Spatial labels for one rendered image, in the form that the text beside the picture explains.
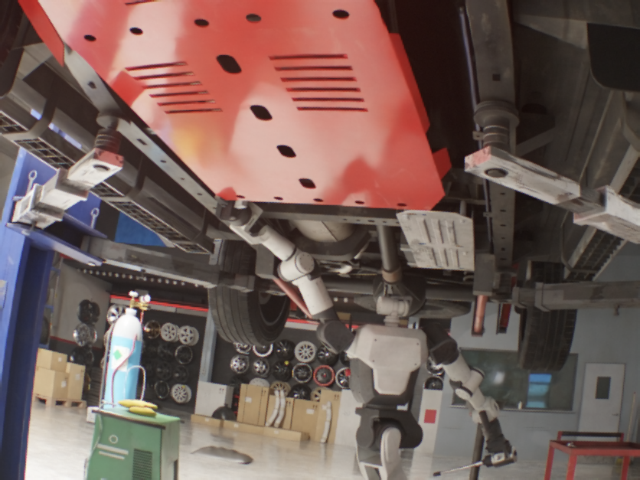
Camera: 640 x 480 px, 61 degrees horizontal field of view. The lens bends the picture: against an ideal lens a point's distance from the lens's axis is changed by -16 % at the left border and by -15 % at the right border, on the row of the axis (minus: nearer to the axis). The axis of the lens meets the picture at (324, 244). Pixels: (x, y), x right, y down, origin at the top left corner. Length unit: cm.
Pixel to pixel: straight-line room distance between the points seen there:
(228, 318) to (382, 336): 123
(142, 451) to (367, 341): 129
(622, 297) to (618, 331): 1005
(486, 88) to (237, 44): 50
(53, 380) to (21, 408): 712
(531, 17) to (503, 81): 17
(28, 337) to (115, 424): 60
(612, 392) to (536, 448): 188
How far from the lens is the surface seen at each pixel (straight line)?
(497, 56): 121
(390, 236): 280
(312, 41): 116
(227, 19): 114
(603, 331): 1245
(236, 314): 330
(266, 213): 256
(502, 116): 131
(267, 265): 268
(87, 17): 124
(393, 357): 232
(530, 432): 1214
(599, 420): 1240
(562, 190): 135
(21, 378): 296
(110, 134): 162
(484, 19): 114
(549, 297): 256
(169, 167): 197
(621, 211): 149
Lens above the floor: 102
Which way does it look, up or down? 14 degrees up
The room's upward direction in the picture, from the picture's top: 8 degrees clockwise
